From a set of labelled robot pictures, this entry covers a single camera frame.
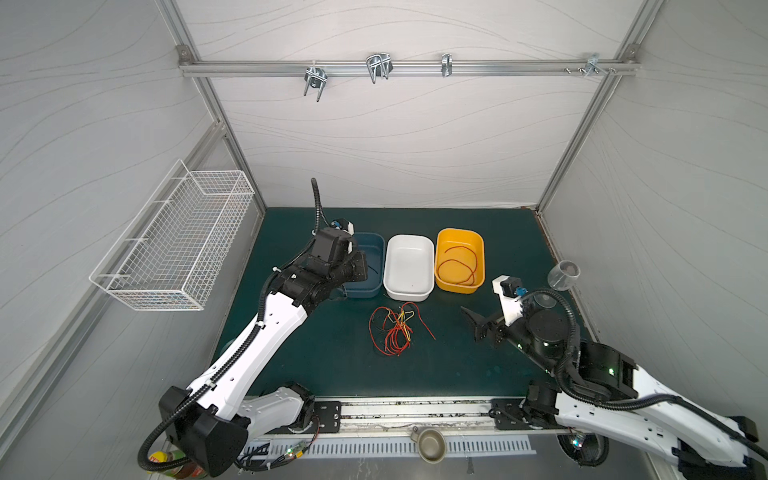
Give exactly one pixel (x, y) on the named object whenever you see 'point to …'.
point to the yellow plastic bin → (454, 271)
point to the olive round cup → (431, 444)
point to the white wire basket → (176, 248)
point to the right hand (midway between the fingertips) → (484, 292)
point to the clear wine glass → (562, 276)
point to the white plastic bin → (409, 267)
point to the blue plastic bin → (374, 246)
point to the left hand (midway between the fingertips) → (368, 254)
